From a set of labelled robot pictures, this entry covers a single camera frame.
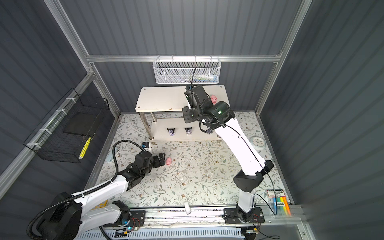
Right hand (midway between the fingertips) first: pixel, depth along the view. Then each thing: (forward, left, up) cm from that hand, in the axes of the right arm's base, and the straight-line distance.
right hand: (188, 112), depth 67 cm
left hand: (-6, +19, -29) cm, 35 cm away
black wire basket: (-5, +62, -8) cm, 62 cm away
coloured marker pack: (-30, -46, -38) cm, 67 cm away
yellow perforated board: (-12, +48, -10) cm, 51 cm away
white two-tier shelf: (+12, +13, -5) cm, 19 cm away
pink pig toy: (-6, +15, -36) cm, 39 cm away
